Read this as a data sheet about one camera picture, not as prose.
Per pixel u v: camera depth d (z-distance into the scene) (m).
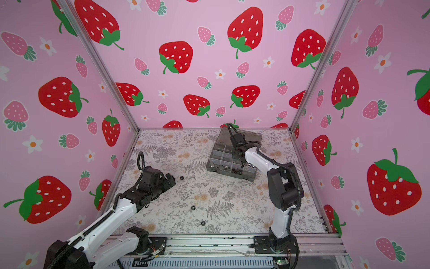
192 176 0.98
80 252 0.40
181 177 0.96
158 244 0.73
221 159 1.01
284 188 0.50
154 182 0.66
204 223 0.80
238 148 0.73
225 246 0.76
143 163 0.65
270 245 0.67
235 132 0.85
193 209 0.86
